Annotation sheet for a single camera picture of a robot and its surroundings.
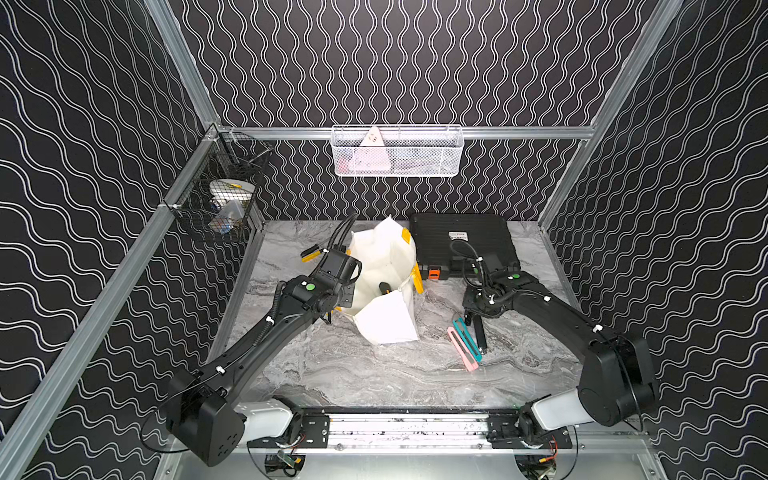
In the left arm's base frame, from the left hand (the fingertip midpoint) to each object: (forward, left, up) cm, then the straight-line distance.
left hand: (338, 283), depth 79 cm
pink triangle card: (+37, -5, +15) cm, 40 cm away
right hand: (+3, -37, -11) cm, 39 cm away
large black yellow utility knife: (+11, -12, -18) cm, 24 cm away
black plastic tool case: (+7, -28, +10) cm, 31 cm away
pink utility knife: (-12, -38, -19) cm, 44 cm away
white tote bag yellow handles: (-5, -12, +4) cm, 14 cm away
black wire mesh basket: (+40, +42, +10) cm, 58 cm away
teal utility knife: (-4, -38, -19) cm, 43 cm away
